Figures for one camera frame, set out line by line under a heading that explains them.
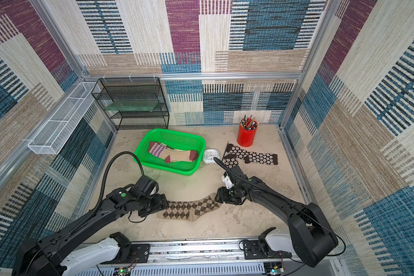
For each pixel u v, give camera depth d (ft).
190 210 2.72
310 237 1.35
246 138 3.47
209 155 3.35
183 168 3.00
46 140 2.29
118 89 3.33
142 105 3.20
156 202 2.34
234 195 2.34
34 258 1.28
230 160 3.35
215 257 2.39
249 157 3.44
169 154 3.35
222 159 3.42
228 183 2.61
